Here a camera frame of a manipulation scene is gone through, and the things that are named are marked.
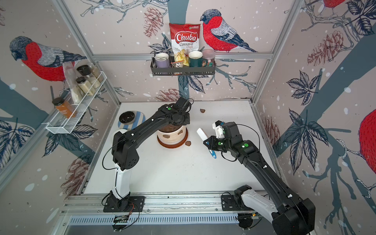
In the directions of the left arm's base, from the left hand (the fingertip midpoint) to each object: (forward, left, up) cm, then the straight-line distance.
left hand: (190, 118), depth 88 cm
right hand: (-17, -7, +2) cm, 19 cm away
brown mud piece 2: (-8, +1, -18) cm, 19 cm away
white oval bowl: (-1, +47, -13) cm, 49 cm away
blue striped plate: (+14, +40, -17) cm, 46 cm away
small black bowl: (+12, +47, -14) cm, 51 cm away
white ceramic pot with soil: (-11, +10, -2) cm, 15 cm away
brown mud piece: (+21, -9, -17) cm, 28 cm away
